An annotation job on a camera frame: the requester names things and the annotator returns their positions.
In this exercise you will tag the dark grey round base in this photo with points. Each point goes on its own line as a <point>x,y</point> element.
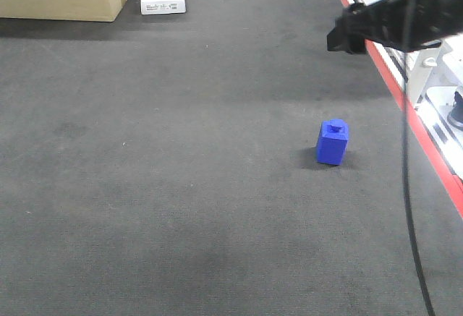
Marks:
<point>457,117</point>

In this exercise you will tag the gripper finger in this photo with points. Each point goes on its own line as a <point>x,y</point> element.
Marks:
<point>369,12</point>
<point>354,35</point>

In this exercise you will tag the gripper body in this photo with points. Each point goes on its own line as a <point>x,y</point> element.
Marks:
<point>430,8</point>

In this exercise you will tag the blue plastic box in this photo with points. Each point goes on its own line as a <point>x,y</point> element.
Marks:
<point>331,149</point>

